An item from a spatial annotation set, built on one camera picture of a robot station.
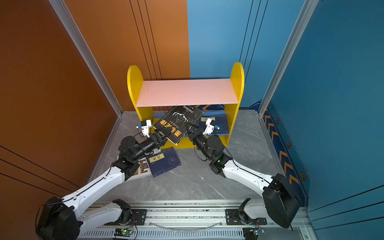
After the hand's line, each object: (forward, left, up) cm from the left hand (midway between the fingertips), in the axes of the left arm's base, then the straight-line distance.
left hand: (172, 131), depth 68 cm
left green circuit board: (-36, +23, -34) cm, 54 cm away
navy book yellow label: (+21, -27, -16) cm, 38 cm away
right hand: (+3, -5, +2) cm, 6 cm away
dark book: (+3, 0, +1) cm, 3 cm away
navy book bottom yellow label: (-1, +9, -30) cm, 31 cm away
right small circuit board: (-35, -38, -33) cm, 62 cm away
